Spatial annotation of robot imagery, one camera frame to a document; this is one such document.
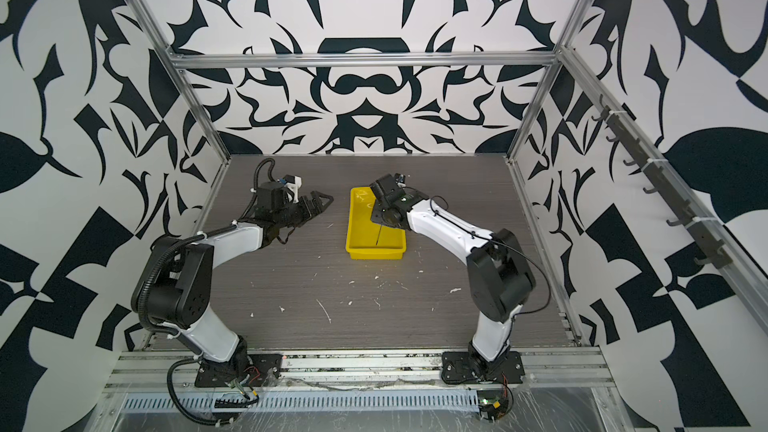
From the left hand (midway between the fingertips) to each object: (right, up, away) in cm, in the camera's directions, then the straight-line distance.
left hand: (326, 197), depth 92 cm
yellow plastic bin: (+12, -14, +5) cm, 19 cm away
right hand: (+17, -4, -2) cm, 17 cm away
